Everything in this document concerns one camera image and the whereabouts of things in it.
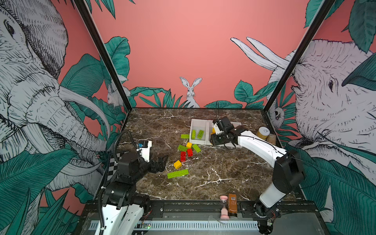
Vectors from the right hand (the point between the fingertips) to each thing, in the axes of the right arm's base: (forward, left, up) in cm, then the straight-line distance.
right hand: (210, 139), depth 87 cm
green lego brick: (+11, +17, -13) cm, 24 cm away
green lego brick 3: (+1, +8, -14) cm, 16 cm away
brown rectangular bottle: (-33, -10, -10) cm, 35 cm away
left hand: (-15, +26, +10) cm, 32 cm away
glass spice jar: (+7, -43, -10) cm, 45 cm away
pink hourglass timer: (-38, -5, -10) cm, 40 cm away
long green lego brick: (-17, +19, -12) cm, 28 cm away
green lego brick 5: (+11, +6, -12) cm, 18 cm away
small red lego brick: (-2, +13, -13) cm, 18 cm away
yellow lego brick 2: (-12, +20, -11) cm, 26 cm away
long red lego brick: (-6, +17, -12) cm, 22 cm away
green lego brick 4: (+11, +11, -11) cm, 18 cm away
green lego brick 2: (0, +18, -13) cm, 22 cm away
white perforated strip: (-42, +19, -13) cm, 48 cm away
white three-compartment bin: (+16, +5, -12) cm, 21 cm away
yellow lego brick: (+1, +13, -10) cm, 17 cm away
